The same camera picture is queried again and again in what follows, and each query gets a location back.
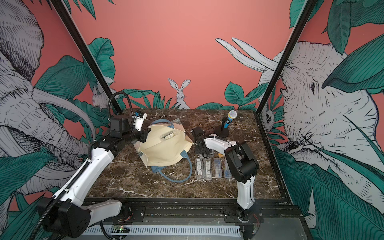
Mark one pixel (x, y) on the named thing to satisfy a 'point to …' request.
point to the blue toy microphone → (232, 114)
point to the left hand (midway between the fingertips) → (150, 126)
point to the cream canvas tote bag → (164, 151)
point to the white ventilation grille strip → (167, 230)
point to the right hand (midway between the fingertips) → (199, 148)
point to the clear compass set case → (208, 168)
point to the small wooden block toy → (220, 155)
